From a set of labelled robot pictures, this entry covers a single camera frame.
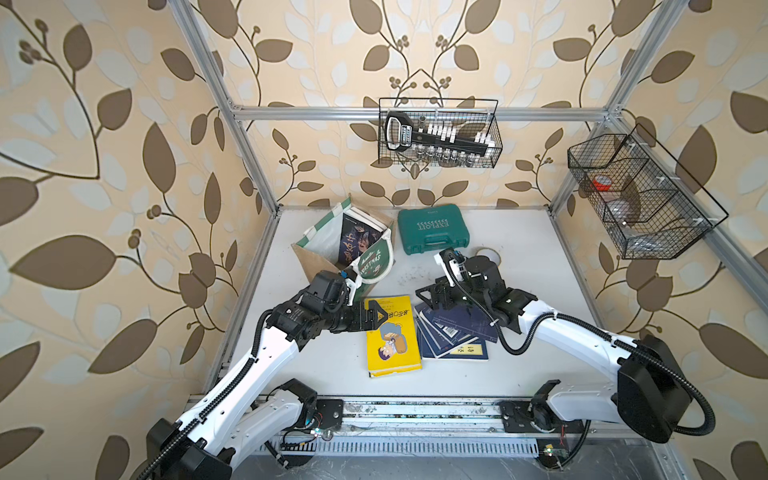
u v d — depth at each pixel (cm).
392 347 82
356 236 94
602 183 81
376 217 90
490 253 102
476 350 83
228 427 40
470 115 91
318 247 89
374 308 67
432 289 71
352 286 71
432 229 108
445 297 70
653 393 41
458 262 71
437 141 83
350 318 65
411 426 74
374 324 65
